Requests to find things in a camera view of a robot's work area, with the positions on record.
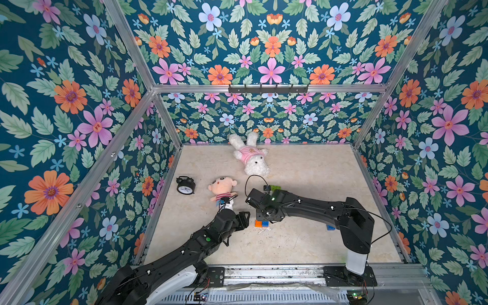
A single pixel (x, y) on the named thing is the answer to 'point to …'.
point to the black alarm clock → (185, 185)
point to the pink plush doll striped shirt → (222, 187)
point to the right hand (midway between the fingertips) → (262, 215)
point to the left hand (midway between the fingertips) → (249, 214)
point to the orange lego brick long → (258, 223)
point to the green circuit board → (358, 297)
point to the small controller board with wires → (199, 297)
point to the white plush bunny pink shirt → (253, 157)
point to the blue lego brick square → (265, 223)
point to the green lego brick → (275, 187)
